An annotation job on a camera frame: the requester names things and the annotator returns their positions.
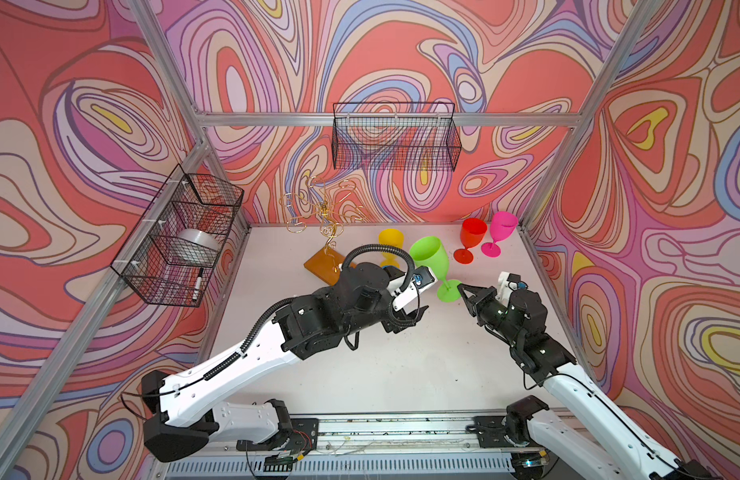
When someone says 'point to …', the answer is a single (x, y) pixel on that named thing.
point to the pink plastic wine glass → (502, 227)
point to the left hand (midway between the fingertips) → (419, 288)
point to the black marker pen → (198, 285)
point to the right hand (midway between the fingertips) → (457, 290)
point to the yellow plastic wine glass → (393, 237)
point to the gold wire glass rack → (319, 201)
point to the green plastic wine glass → (430, 251)
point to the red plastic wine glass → (472, 233)
